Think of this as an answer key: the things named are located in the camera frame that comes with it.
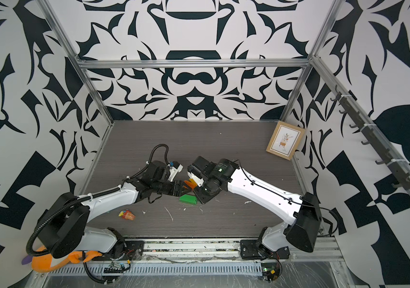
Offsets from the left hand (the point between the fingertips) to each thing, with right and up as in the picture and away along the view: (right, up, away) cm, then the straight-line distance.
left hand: (187, 186), depth 84 cm
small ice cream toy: (-26, -12, -3) cm, 29 cm away
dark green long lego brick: (0, -7, +3) cm, 8 cm away
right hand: (+6, -1, -10) cm, 12 cm away
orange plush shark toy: (-49, -22, -19) cm, 58 cm away
